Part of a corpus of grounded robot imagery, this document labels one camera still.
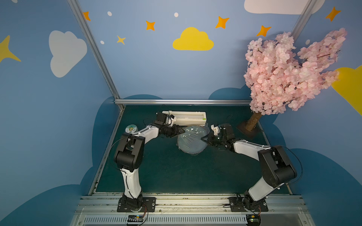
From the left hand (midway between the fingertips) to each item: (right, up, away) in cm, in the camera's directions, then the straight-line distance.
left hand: (183, 131), depth 94 cm
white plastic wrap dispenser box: (+4, +9, +10) cm, 14 cm away
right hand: (+13, -4, -3) cm, 13 cm away
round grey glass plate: (+5, -7, -4) cm, 9 cm away
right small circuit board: (+37, -46, -21) cm, 63 cm away
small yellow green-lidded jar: (-36, +1, +2) cm, 36 cm away
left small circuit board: (-26, -45, -21) cm, 56 cm away
